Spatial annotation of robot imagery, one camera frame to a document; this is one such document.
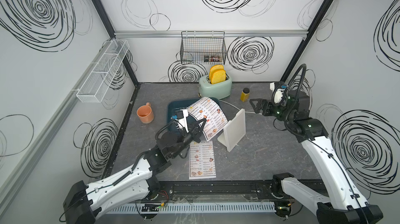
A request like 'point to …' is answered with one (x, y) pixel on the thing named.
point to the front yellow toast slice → (217, 76)
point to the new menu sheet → (207, 108)
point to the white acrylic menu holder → (234, 131)
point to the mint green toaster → (218, 91)
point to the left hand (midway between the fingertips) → (206, 121)
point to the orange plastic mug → (146, 113)
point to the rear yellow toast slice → (214, 68)
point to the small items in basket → (212, 58)
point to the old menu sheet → (201, 164)
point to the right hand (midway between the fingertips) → (259, 101)
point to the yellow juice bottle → (245, 94)
